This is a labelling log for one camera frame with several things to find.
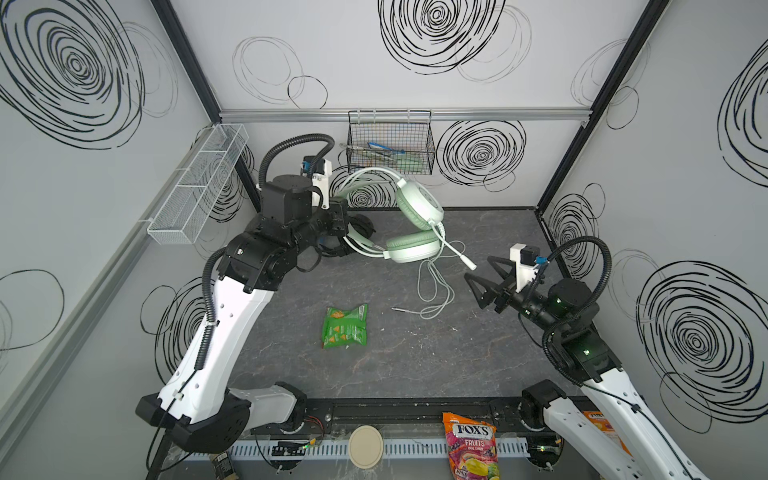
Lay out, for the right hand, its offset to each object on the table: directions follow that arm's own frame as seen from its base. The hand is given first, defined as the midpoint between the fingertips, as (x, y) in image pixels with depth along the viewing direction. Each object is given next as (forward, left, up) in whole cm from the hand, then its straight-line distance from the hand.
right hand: (476, 268), depth 65 cm
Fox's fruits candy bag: (-30, 0, -28) cm, 41 cm away
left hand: (+8, +27, +12) cm, 31 cm away
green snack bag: (-2, +32, -27) cm, 42 cm away
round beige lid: (-31, +24, -25) cm, 46 cm away
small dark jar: (-34, +56, -28) cm, 71 cm away
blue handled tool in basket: (+43, +25, +3) cm, 50 cm away
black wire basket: (+50, +16, +1) cm, 52 cm away
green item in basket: (+36, +14, +2) cm, 38 cm away
